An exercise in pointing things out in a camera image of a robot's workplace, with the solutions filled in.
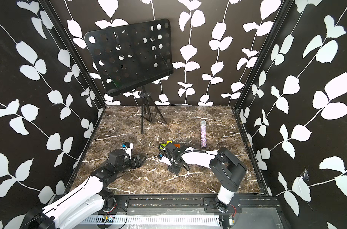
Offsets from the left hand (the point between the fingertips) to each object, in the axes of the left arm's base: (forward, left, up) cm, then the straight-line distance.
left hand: (143, 156), depth 83 cm
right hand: (-4, -17, -7) cm, 19 cm away
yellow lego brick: (+15, -15, -9) cm, 23 cm away
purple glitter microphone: (+26, -41, -5) cm, 49 cm away
